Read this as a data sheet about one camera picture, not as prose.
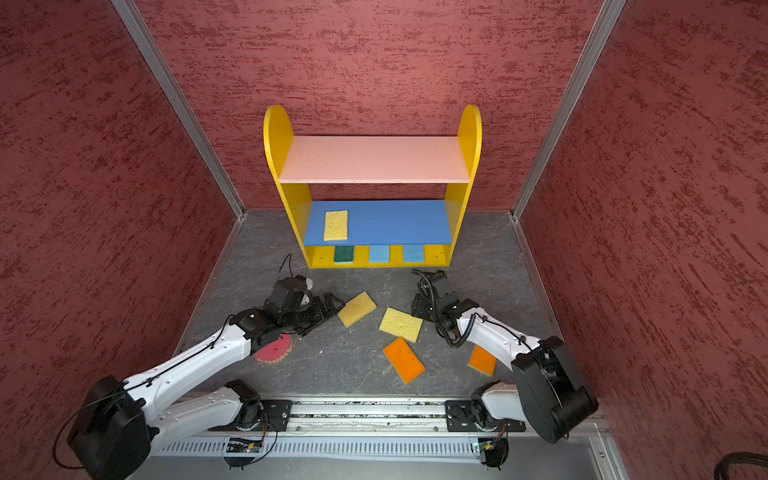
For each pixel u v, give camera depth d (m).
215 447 0.71
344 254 1.03
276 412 0.74
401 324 0.89
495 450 0.71
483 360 0.82
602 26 0.73
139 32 0.74
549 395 0.41
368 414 0.76
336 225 0.96
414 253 1.06
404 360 0.83
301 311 0.68
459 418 0.74
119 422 0.39
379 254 1.04
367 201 1.19
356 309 0.92
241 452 0.72
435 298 0.68
